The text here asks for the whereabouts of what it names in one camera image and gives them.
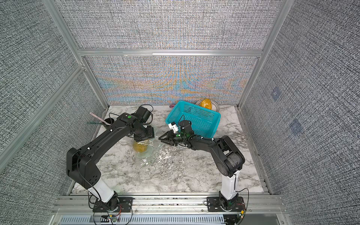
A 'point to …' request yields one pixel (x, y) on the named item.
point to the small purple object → (172, 106)
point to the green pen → (93, 123)
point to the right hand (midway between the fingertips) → (159, 136)
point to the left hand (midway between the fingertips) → (153, 136)
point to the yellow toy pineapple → (139, 147)
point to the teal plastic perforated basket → (205, 121)
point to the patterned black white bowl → (215, 106)
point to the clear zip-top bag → (145, 151)
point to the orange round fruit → (206, 103)
